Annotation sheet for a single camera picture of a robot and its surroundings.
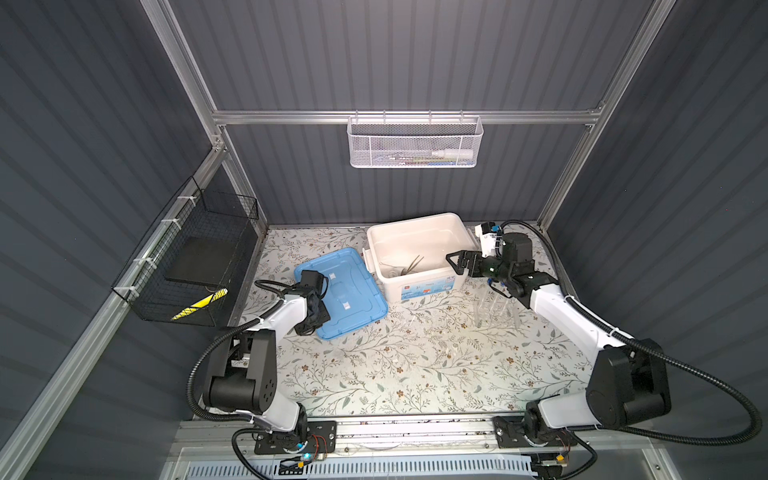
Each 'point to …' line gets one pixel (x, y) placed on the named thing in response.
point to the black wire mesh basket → (195, 212)
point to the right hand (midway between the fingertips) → (462, 258)
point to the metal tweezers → (411, 266)
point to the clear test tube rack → (490, 305)
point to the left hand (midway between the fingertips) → (314, 322)
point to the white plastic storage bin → (409, 256)
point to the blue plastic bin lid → (352, 295)
